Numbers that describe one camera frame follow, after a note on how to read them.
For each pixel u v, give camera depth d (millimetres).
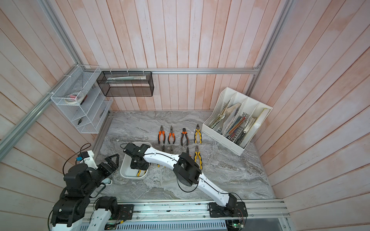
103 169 578
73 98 747
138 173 858
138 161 651
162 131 1064
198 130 1071
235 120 1029
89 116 799
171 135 1040
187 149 979
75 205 434
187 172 582
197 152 949
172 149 957
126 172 862
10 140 521
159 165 624
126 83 1044
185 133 1046
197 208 771
